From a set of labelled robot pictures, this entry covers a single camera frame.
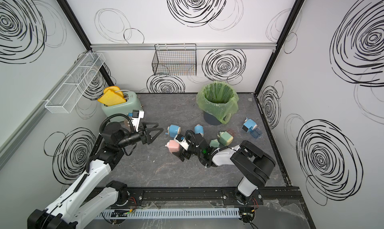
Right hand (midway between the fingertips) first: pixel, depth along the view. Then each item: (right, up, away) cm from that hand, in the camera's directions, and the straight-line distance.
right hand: (177, 145), depth 84 cm
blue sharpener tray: (+51, +5, +14) cm, 53 cm away
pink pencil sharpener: (-2, 0, 0) cm, 2 cm away
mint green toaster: (-30, +25, +11) cm, 41 cm away
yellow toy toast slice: (-41, +29, +6) cm, 51 cm away
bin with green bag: (+27, +26, +18) cm, 41 cm away
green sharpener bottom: (+21, +1, +2) cm, 22 cm away
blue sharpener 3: (+45, +10, +11) cm, 48 cm away
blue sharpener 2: (+12, +9, +6) cm, 16 cm away
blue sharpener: (-4, +8, +7) cm, 11 cm away
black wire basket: (-9, +69, +60) cm, 92 cm away
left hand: (-7, +12, -16) cm, 21 cm away
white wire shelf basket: (-54, +25, -14) cm, 61 cm away
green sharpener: (+28, +4, +3) cm, 28 cm away
